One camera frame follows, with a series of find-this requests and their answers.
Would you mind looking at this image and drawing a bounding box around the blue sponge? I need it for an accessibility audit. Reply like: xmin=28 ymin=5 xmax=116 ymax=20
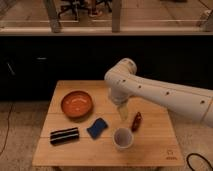
xmin=87 ymin=118 xmax=108 ymax=139

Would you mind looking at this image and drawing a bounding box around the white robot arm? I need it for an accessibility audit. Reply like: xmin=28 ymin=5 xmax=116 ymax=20
xmin=104 ymin=58 xmax=213 ymax=128

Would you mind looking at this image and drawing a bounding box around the white cup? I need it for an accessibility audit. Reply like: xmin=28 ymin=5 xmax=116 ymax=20
xmin=112 ymin=127 xmax=134 ymax=150

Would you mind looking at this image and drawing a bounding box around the wooden table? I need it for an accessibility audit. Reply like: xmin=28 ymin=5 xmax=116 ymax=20
xmin=33 ymin=81 xmax=183 ymax=167

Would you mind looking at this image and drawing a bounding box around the orange bowl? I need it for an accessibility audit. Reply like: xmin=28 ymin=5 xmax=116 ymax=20
xmin=61 ymin=91 xmax=93 ymax=118

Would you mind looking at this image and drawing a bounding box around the black office chair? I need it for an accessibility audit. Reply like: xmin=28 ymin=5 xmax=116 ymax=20
xmin=57 ymin=0 xmax=112 ymax=20

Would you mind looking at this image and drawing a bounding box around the black cable right floor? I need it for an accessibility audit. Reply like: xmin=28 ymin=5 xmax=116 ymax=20
xmin=186 ymin=152 xmax=213 ymax=171

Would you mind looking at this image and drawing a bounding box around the black cable floor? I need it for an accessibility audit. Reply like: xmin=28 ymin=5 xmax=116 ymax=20
xmin=0 ymin=99 xmax=15 ymax=157
xmin=186 ymin=152 xmax=213 ymax=171

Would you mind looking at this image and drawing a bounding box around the black cable left floor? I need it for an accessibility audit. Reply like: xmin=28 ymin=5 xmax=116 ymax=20
xmin=0 ymin=99 xmax=15 ymax=157

